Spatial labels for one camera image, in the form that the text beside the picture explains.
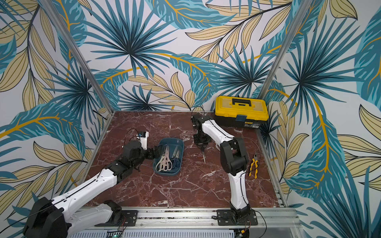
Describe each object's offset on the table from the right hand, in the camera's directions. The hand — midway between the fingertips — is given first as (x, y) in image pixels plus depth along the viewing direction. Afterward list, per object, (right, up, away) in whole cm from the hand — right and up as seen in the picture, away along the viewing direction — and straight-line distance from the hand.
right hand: (200, 143), depth 94 cm
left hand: (-26, 0, -13) cm, 29 cm away
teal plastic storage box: (-19, -1, +9) cm, 21 cm away
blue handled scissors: (-16, -10, -4) cm, 19 cm away
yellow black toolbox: (+27, +20, +5) cm, 35 cm away
